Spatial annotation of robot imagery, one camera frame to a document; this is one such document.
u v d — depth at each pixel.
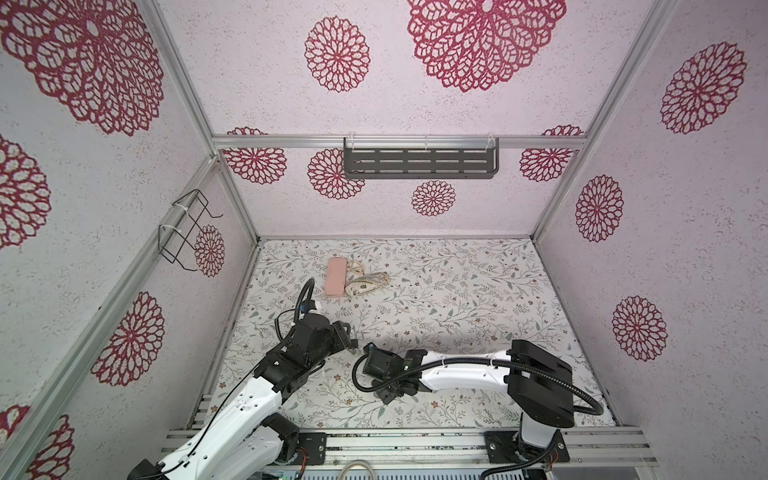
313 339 0.57
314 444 0.75
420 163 0.98
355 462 0.72
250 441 0.59
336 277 1.07
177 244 0.76
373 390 0.64
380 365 0.64
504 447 0.76
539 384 0.46
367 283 1.03
